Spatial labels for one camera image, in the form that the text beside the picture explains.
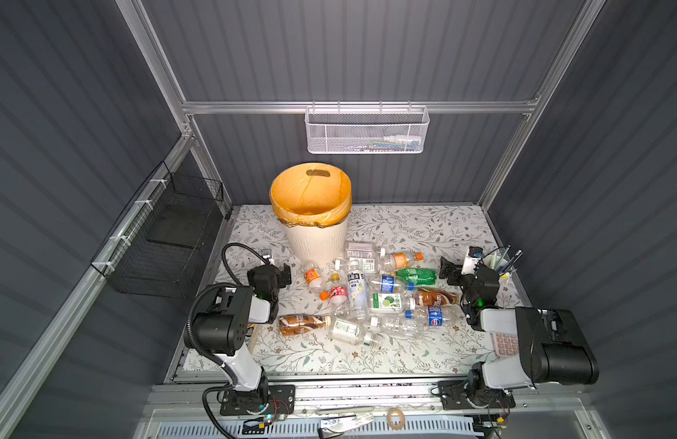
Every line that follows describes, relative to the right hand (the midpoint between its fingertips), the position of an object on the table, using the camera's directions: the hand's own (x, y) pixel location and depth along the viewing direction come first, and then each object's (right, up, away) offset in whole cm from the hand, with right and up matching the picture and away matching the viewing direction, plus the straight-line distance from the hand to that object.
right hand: (462, 259), depth 90 cm
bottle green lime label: (-25, -14, -2) cm, 28 cm away
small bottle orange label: (-50, -6, +3) cm, 51 cm away
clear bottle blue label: (-12, -18, -5) cm, 22 cm away
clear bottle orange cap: (-19, -1, +8) cm, 20 cm away
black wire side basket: (-90, +6, -17) cm, 92 cm away
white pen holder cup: (+14, -1, +1) cm, 14 cm away
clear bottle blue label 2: (-27, -8, +1) cm, 28 cm away
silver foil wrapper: (-42, -40, -22) cm, 62 cm away
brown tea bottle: (-55, -19, -8) cm, 58 cm away
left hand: (-65, -3, +5) cm, 65 cm away
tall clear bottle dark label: (-35, -11, -4) cm, 37 cm away
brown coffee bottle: (-11, -12, -3) cm, 16 cm away
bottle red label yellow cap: (-41, -13, 0) cm, 43 cm away
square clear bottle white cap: (-32, +3, +11) cm, 34 cm away
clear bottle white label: (-33, -3, +6) cm, 34 cm away
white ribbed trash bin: (-49, +5, +1) cm, 50 cm away
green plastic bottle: (-14, -6, +3) cm, 16 cm away
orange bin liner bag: (-52, +24, +11) cm, 58 cm away
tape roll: (-28, -40, -19) cm, 52 cm away
